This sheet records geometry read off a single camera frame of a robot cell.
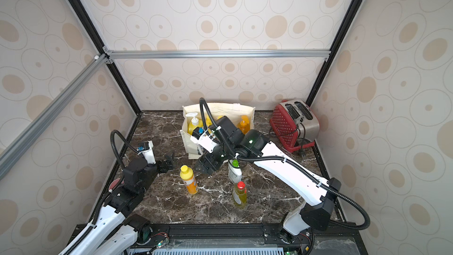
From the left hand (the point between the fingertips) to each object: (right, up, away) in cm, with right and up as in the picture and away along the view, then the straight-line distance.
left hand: (170, 151), depth 76 cm
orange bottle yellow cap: (+9, -9, -6) cm, 14 cm away
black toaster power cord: (+62, +7, +15) cm, 64 cm away
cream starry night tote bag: (+6, 0, +11) cm, 13 cm away
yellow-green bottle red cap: (+30, -17, -6) cm, 35 cm away
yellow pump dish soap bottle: (+9, +12, +8) cm, 17 cm away
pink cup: (-33, -18, +13) cm, 40 cm away
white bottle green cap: (+28, -9, +2) cm, 29 cm away
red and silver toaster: (+59, +12, +14) cm, 62 cm away
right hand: (+17, -1, -10) cm, 20 cm away
